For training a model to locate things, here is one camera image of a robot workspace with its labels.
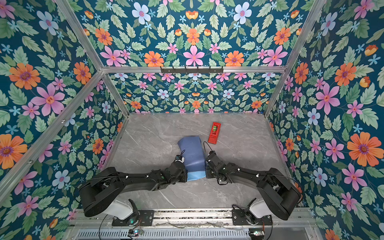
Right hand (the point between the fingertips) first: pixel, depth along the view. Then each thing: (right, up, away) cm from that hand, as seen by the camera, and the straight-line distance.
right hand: (207, 170), depth 88 cm
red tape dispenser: (+6, +22, +13) cm, 26 cm away
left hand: (-10, 0, -2) cm, 10 cm away
